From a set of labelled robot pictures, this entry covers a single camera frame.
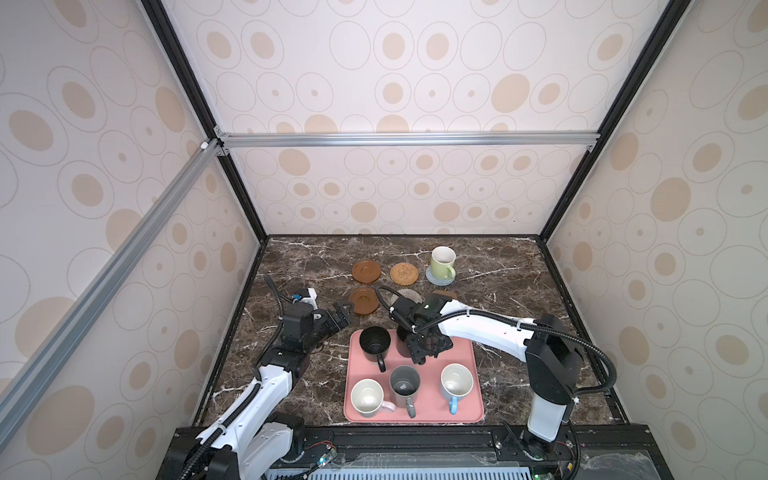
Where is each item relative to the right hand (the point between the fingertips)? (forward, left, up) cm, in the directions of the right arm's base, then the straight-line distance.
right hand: (425, 352), depth 85 cm
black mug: (+4, +15, -1) cm, 15 cm away
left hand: (+9, +20, +11) cm, 25 cm away
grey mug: (-8, +6, -2) cm, 10 cm away
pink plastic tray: (-13, -1, -5) cm, 14 cm away
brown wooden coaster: (+33, +19, -4) cm, 38 cm away
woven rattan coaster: (+32, +5, -5) cm, 33 cm away
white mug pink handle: (-11, +16, -4) cm, 20 cm away
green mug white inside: (+29, -8, +5) cm, 31 cm away
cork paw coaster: (+23, -11, -5) cm, 26 cm away
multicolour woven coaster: (+23, +3, -5) cm, 24 cm away
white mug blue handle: (-8, -8, -3) cm, 12 cm away
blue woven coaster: (+27, -9, -4) cm, 29 cm away
